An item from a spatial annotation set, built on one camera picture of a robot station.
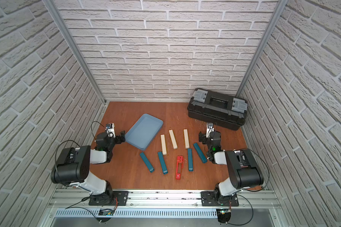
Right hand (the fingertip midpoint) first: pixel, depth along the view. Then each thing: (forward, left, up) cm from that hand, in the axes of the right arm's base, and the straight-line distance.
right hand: (210, 131), depth 94 cm
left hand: (+5, +63, +2) cm, 63 cm away
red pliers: (-20, +23, -7) cm, 31 cm away
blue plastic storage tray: (+7, +48, -7) cm, 49 cm away
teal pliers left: (-17, +34, -4) cm, 38 cm away
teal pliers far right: (-13, +9, -5) cm, 16 cm away
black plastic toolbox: (+8, -11, +10) cm, 17 cm away
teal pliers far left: (-17, +43, -4) cm, 47 cm away
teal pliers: (-18, +16, -4) cm, 24 cm away
